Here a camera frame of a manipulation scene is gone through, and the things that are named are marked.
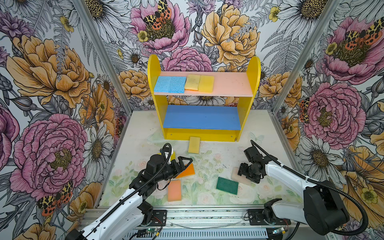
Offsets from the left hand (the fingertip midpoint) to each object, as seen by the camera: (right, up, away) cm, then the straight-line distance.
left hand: (188, 167), depth 76 cm
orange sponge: (0, -6, +13) cm, 14 cm away
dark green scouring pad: (+21, -12, +7) cm, 25 cm away
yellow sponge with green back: (+3, +8, +23) cm, 25 cm away
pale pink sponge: (+28, -7, +4) cm, 29 cm away
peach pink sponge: (-8, -14, +5) cm, 16 cm away
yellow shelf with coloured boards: (+20, +27, +23) cm, 41 cm away
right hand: (+31, -9, +8) cm, 33 cm away
